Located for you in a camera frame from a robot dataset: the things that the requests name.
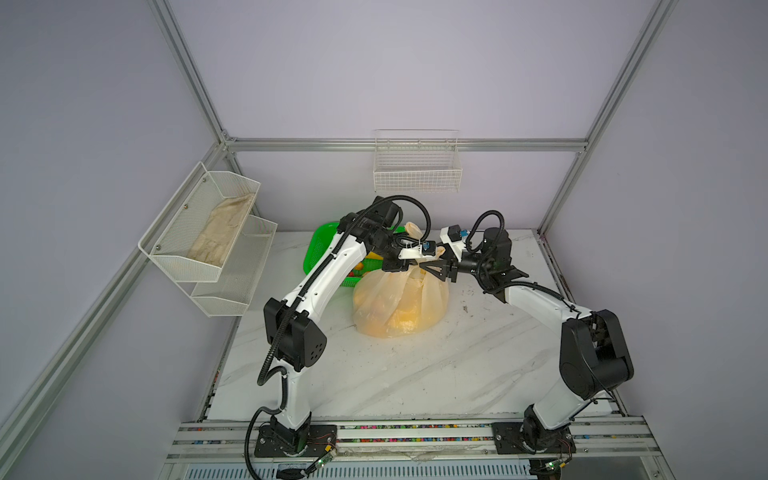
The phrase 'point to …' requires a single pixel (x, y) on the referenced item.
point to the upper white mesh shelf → (197, 229)
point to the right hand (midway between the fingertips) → (423, 257)
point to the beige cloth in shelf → (214, 240)
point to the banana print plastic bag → (403, 301)
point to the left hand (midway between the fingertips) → (410, 258)
